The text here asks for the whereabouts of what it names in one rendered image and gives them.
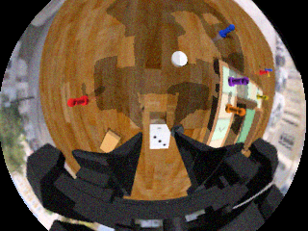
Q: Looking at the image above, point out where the yellow game pawn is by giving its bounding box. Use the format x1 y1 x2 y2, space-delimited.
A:
257 93 269 100

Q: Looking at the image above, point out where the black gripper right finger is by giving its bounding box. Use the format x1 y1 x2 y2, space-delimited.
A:
174 131 244 192

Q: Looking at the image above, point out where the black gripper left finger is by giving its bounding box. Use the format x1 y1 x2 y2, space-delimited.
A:
70 132 142 197

